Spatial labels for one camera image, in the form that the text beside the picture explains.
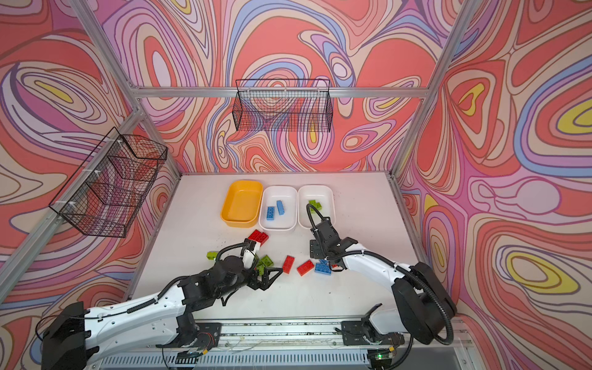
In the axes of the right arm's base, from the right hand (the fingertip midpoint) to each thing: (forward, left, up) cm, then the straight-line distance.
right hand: (324, 251), depth 89 cm
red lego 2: (-6, +8, -2) cm, 10 cm away
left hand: (-9, +19, +9) cm, 23 cm away
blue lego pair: (+23, +18, -1) cm, 29 cm away
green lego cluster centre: (-3, +23, -2) cm, 24 cm away
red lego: (-4, +15, -3) cm, 15 cm away
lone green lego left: (0, +45, 0) cm, 45 cm away
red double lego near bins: (+8, +27, -1) cm, 28 cm away
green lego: (+22, +1, +2) cm, 22 cm away
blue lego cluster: (+20, +22, 0) cm, 30 cm away
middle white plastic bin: (+28, +14, +1) cm, 32 cm away
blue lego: (-6, +1, -2) cm, 6 cm away
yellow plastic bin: (+27, +37, -2) cm, 46 cm away
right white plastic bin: (+29, -2, -2) cm, 29 cm away
